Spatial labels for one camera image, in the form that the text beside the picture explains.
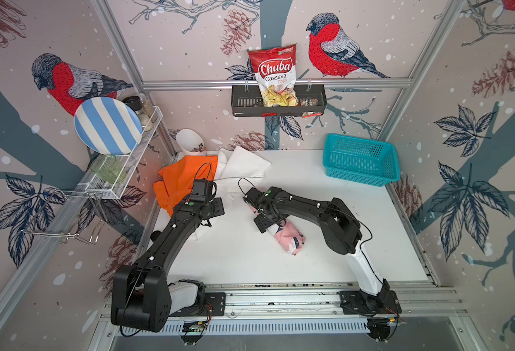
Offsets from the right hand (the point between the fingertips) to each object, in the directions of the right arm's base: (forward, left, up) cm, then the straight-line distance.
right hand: (270, 222), depth 94 cm
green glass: (0, +53, +35) cm, 64 cm away
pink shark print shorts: (-8, -7, +6) cm, 12 cm away
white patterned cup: (+42, +45, +8) cm, 62 cm away
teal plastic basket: (+39, -51, -1) cm, 64 cm away
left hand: (+2, +21, +13) cm, 25 cm away
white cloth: (+30, +19, +4) cm, 36 cm away
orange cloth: (+20, +47, +4) cm, 51 cm away
